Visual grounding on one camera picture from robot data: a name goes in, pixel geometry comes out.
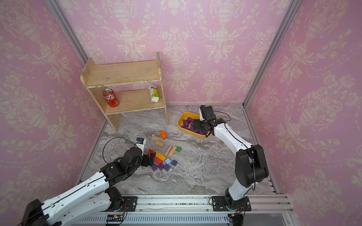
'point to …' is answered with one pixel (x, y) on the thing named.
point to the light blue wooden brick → (168, 161)
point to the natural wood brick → (154, 138)
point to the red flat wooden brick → (158, 160)
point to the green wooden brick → (178, 149)
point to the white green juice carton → (154, 93)
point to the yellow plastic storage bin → (185, 123)
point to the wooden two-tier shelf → (122, 87)
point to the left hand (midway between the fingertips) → (150, 153)
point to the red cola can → (111, 97)
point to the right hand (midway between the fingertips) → (198, 123)
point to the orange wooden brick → (163, 135)
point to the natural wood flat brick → (159, 143)
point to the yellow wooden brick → (160, 156)
